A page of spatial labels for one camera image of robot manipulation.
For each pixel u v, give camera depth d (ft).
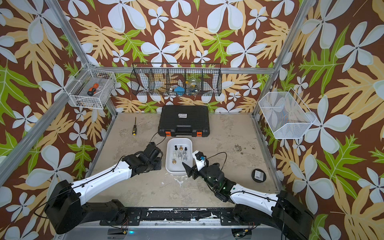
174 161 3.04
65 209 1.33
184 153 3.15
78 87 2.64
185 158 3.06
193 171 2.22
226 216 2.41
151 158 2.14
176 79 3.22
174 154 3.06
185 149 3.23
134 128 3.56
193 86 3.19
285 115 2.76
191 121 3.44
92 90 2.62
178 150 3.21
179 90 3.10
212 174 1.91
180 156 3.07
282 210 1.35
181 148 3.23
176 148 3.23
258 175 2.83
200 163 2.18
